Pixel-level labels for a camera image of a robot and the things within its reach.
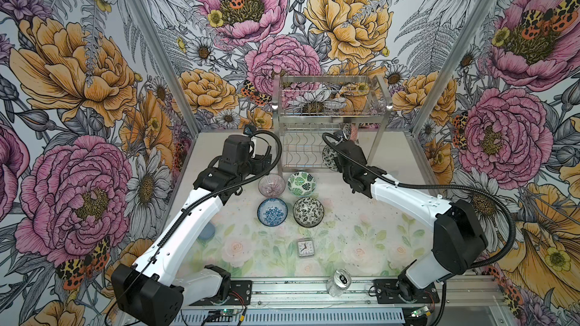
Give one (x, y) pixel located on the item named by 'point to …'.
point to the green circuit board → (228, 312)
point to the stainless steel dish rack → (332, 99)
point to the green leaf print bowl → (301, 184)
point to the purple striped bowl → (271, 185)
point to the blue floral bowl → (272, 211)
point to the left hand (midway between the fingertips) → (254, 161)
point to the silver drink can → (340, 282)
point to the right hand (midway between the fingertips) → (350, 154)
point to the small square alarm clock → (306, 247)
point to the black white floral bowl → (346, 129)
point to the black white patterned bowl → (308, 211)
